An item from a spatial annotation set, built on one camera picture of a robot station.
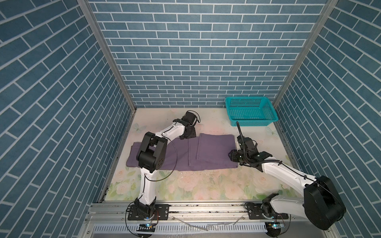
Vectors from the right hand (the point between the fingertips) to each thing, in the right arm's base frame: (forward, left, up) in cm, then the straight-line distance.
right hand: (228, 152), depth 88 cm
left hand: (+14, +24, -3) cm, 28 cm away
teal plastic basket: (+44, -21, -7) cm, 49 cm away
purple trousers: (+3, +15, -5) cm, 16 cm away
